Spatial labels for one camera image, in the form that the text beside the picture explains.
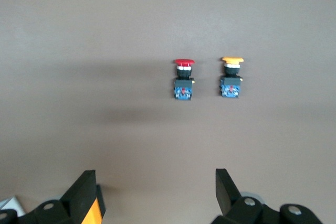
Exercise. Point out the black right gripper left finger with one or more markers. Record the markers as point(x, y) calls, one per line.
point(78, 197)

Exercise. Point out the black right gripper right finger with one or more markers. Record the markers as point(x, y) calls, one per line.
point(227, 197)

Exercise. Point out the orange mushroom push button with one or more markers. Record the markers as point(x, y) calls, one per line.
point(231, 85)

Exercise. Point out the red mushroom push button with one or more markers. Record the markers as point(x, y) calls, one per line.
point(183, 85)

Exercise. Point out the orange button box with hole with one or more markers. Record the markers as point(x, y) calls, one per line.
point(94, 213)

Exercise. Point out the white drawer cabinet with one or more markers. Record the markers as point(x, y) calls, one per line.
point(11, 204)

